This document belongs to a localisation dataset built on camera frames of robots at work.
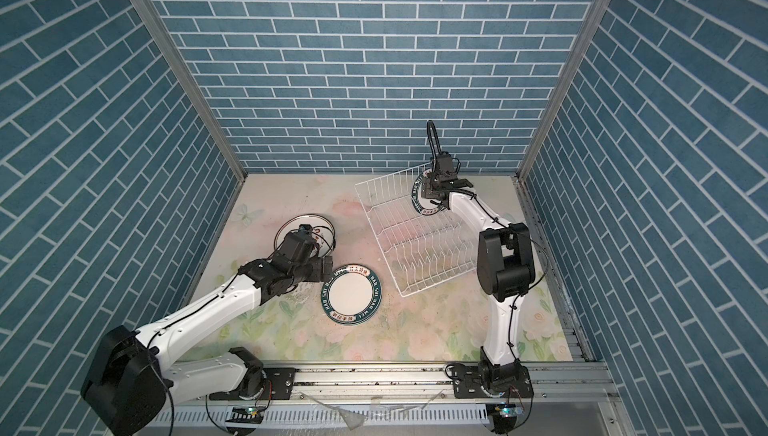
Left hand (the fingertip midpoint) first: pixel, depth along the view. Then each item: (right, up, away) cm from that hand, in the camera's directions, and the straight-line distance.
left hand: (321, 263), depth 85 cm
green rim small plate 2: (+32, +16, +23) cm, 42 cm away
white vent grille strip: (+6, -34, -15) cm, 37 cm away
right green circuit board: (+49, -33, -14) cm, 61 cm away
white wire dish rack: (+30, +2, +11) cm, 32 cm away
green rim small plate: (+8, -10, +2) cm, 13 cm away
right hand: (+36, +24, +14) cm, 45 cm away
